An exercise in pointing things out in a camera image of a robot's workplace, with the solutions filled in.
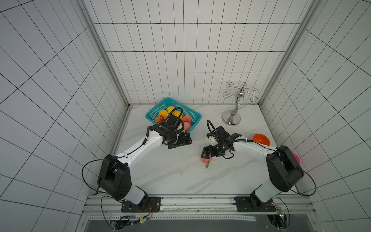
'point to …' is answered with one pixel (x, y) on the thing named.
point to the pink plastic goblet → (298, 159)
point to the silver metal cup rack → (228, 118)
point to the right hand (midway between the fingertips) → (207, 151)
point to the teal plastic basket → (194, 116)
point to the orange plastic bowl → (262, 139)
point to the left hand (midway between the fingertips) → (183, 146)
